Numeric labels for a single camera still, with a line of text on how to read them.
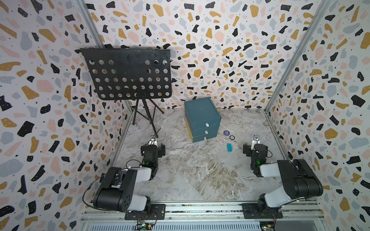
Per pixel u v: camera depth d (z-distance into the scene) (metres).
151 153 0.69
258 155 0.72
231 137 1.06
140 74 0.73
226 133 1.07
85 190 0.40
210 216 0.73
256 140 0.80
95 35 0.78
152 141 0.78
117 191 0.43
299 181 0.46
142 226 0.72
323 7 0.72
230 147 0.98
